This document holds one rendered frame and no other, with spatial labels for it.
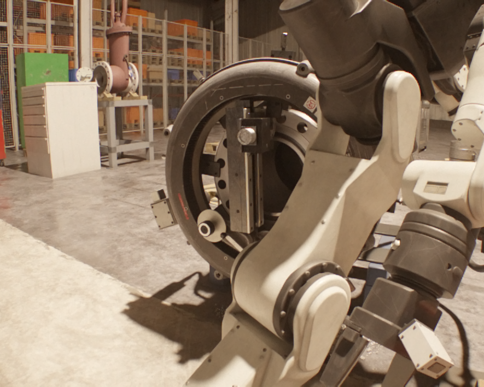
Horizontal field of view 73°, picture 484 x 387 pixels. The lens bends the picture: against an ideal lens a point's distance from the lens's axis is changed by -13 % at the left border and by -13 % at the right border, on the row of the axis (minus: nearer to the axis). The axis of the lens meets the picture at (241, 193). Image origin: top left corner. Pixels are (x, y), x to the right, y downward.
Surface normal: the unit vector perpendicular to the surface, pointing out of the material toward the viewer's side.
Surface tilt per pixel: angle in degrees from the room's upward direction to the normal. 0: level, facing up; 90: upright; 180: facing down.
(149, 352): 0
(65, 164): 90
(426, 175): 53
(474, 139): 143
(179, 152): 90
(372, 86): 109
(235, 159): 90
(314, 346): 90
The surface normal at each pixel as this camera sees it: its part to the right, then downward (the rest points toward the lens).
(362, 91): -0.04, 0.65
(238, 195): -0.47, 0.21
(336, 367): -0.75, -0.51
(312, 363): 0.55, 0.21
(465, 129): -0.49, 0.86
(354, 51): 0.19, 0.52
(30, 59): 0.83, 0.14
